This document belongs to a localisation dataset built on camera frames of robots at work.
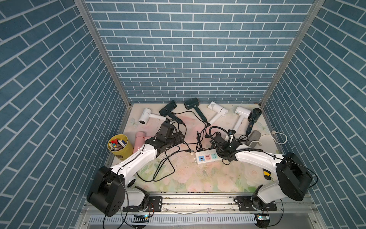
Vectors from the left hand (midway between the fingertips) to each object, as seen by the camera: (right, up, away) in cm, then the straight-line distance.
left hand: (183, 138), depth 85 cm
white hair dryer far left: (-30, +14, +23) cm, 40 cm away
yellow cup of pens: (-39, -5, +1) cm, 40 cm away
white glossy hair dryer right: (+46, +16, +27) cm, 56 cm away
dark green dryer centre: (+8, +25, +31) cm, 41 cm away
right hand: (+27, -7, +4) cm, 28 cm away
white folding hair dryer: (+27, +19, +28) cm, 43 cm away
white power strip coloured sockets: (+15, -12, +4) cm, 19 cm away
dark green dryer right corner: (+51, +13, +20) cm, 56 cm away
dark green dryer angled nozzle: (-14, +17, +24) cm, 33 cm away
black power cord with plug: (+10, -8, +10) cm, 16 cm away
